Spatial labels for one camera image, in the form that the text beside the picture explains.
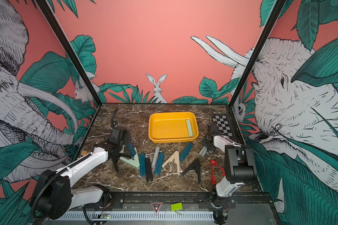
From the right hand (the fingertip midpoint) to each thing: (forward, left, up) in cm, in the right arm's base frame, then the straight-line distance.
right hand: (205, 140), depth 97 cm
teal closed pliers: (-22, +41, +2) cm, 46 cm away
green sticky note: (-40, +21, +1) cm, 45 cm away
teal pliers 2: (-8, +14, -2) cm, 16 cm away
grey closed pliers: (-18, +34, +2) cm, 39 cm away
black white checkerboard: (+14, -14, +2) cm, 20 cm away
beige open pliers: (-13, +21, +1) cm, 25 cm away
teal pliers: (-9, +50, +3) cm, 51 cm away
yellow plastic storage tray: (+13, +25, -2) cm, 28 cm away
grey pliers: (-8, +3, 0) cm, 8 cm away
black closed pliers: (-22, +37, +1) cm, 43 cm away
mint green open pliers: (-16, +46, +1) cm, 49 cm away
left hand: (-2, +56, +12) cm, 57 cm away
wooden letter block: (-11, +82, +1) cm, 83 cm away
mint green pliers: (+10, +11, +1) cm, 14 cm away
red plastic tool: (-24, -2, -3) cm, 25 cm away
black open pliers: (-17, +8, -2) cm, 19 cm away
